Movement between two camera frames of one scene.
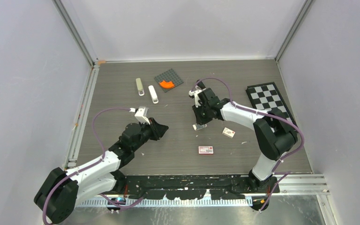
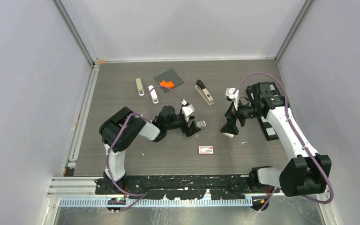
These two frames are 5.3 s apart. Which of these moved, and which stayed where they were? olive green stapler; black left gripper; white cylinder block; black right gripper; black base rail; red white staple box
Moved: black left gripper; black right gripper
Stayed: white cylinder block; red white staple box; olive green stapler; black base rail
